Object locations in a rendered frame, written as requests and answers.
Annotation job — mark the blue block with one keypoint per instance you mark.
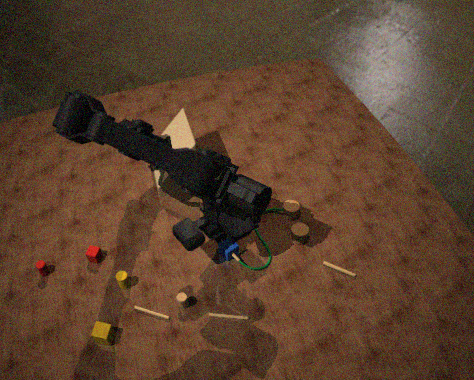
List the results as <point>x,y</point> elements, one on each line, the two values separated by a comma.
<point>225,249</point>

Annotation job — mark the yellow cylinder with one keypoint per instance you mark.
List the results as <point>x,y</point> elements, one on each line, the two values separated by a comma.
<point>123,280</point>

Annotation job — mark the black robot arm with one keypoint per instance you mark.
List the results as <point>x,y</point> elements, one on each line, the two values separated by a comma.
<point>82,119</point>

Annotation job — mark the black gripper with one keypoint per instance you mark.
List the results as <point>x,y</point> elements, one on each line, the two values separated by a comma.
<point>190,233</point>

